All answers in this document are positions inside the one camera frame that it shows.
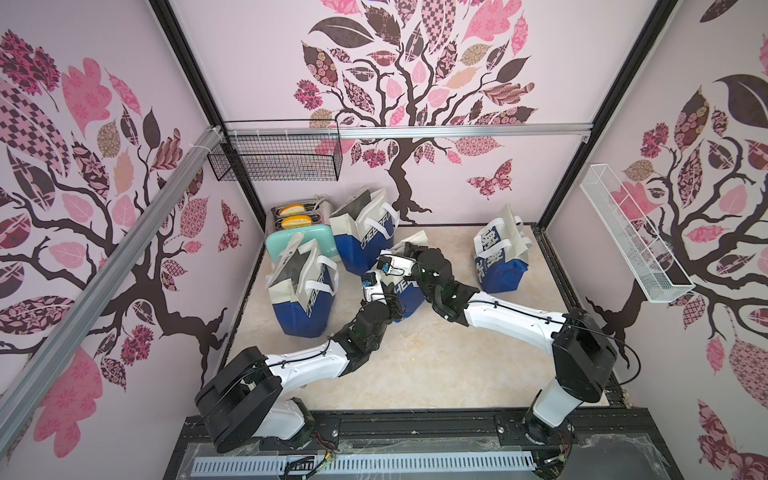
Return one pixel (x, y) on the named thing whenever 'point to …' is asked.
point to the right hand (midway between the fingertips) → (413, 239)
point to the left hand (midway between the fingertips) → (394, 291)
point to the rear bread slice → (291, 210)
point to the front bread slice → (296, 221)
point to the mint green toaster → (322, 230)
